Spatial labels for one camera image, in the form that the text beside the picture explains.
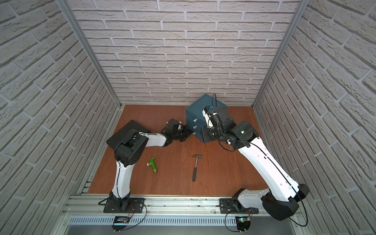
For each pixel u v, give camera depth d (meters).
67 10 0.71
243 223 0.70
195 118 0.87
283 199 0.37
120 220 0.70
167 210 0.73
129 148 0.56
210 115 0.48
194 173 0.85
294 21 0.73
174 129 0.82
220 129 0.45
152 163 0.87
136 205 0.74
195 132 0.97
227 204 0.74
